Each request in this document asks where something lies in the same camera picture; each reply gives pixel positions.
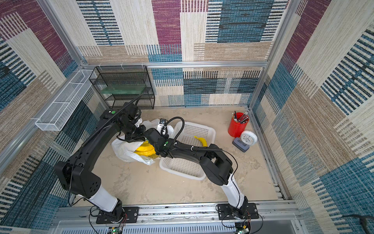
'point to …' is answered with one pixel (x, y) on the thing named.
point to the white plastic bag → (126, 149)
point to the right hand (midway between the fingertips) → (158, 133)
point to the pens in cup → (244, 119)
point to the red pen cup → (236, 129)
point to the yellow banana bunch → (203, 141)
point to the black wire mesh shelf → (125, 75)
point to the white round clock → (249, 137)
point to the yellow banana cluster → (146, 149)
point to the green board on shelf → (137, 89)
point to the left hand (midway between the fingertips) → (147, 138)
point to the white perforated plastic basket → (193, 169)
